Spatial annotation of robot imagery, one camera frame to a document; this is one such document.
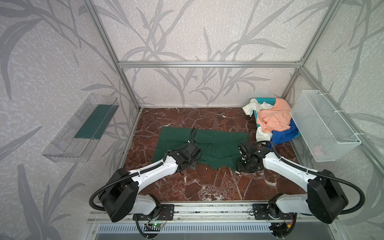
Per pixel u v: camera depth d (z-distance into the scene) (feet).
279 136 2.92
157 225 2.32
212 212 2.47
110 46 2.78
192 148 2.18
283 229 2.33
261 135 3.05
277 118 3.33
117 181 1.34
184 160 2.00
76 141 2.08
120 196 1.35
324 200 1.35
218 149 3.17
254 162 1.99
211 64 3.11
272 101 3.77
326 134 2.10
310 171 1.49
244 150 2.28
